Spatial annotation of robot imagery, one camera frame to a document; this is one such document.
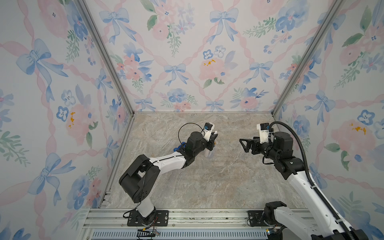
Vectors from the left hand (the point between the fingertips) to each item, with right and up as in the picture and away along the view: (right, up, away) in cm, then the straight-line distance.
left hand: (217, 133), depth 83 cm
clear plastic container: (-3, -13, +10) cm, 17 cm away
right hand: (+15, -2, -7) cm, 17 cm away
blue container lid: (-18, -4, -14) cm, 23 cm away
